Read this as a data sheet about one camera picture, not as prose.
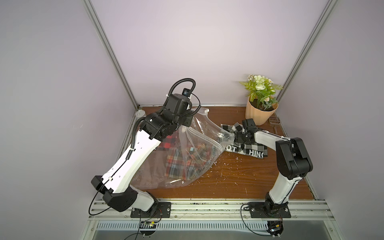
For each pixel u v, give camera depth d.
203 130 0.89
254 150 0.92
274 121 1.07
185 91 0.54
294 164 0.48
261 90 0.91
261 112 0.94
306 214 0.72
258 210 0.72
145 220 0.71
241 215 0.72
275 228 0.70
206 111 0.76
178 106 0.46
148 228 0.72
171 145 0.95
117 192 0.38
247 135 0.74
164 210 0.73
